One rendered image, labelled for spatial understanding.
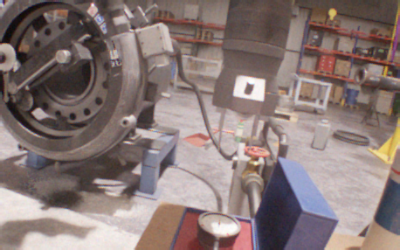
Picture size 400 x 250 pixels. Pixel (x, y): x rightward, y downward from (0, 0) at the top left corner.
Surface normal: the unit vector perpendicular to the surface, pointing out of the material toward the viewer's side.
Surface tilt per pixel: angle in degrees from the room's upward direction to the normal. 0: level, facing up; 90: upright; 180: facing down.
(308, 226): 90
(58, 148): 90
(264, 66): 99
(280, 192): 90
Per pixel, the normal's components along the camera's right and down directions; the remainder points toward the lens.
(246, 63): -0.15, 0.33
